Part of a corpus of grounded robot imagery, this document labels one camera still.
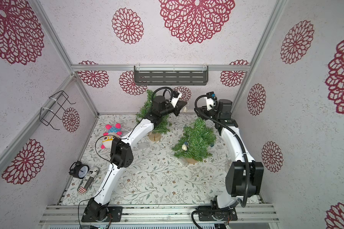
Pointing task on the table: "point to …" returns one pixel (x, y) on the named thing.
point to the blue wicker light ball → (186, 143)
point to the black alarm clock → (80, 170)
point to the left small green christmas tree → (164, 126)
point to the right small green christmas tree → (197, 139)
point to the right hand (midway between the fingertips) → (198, 106)
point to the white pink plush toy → (113, 131)
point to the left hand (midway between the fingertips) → (187, 102)
